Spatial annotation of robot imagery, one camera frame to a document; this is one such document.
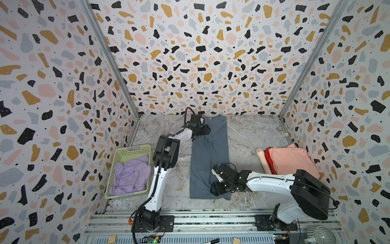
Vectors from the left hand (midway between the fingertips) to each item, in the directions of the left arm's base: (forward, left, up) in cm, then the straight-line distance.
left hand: (209, 127), depth 107 cm
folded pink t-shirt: (-26, -47, -1) cm, 54 cm away
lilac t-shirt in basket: (-33, +46, -4) cm, 57 cm away
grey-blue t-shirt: (-17, +2, -5) cm, 17 cm away
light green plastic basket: (-20, +55, -2) cm, 59 cm away
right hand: (-42, 0, -2) cm, 42 cm away
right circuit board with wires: (-64, -32, -5) cm, 71 cm away
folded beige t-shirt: (-27, -33, -3) cm, 43 cm away
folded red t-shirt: (-26, -37, -3) cm, 45 cm away
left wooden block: (-63, +46, -4) cm, 78 cm away
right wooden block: (-65, -10, -4) cm, 66 cm away
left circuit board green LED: (-63, +29, -5) cm, 70 cm away
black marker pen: (-65, +1, -4) cm, 65 cm away
